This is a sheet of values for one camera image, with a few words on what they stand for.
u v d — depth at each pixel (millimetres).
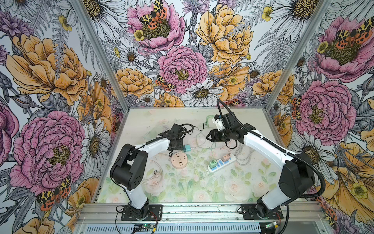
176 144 776
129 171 471
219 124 789
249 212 739
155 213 736
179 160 894
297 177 432
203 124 1118
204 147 992
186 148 967
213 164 836
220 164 887
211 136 778
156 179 850
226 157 868
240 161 920
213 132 745
